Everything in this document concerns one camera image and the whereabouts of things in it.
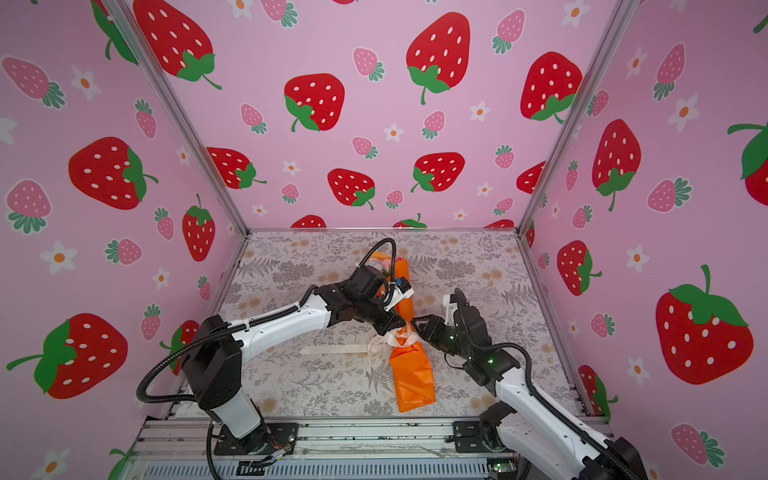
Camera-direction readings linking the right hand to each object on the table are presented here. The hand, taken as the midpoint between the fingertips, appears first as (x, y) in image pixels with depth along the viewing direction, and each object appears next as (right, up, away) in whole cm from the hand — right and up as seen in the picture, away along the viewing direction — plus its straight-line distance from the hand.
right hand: (411, 323), depth 77 cm
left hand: (-1, 0, +2) cm, 3 cm away
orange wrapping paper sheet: (0, -14, +4) cm, 14 cm away
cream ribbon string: (-9, -9, +8) cm, 15 cm away
